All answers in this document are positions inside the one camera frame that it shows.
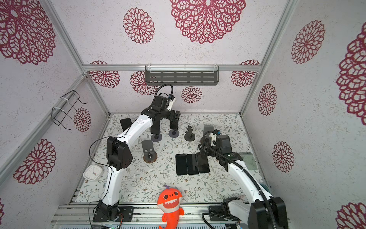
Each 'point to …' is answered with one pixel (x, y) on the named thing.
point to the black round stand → (189, 136)
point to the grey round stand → (156, 138)
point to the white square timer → (94, 172)
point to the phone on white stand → (125, 123)
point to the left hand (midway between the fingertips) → (174, 112)
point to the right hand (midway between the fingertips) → (203, 145)
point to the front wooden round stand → (150, 156)
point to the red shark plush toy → (168, 202)
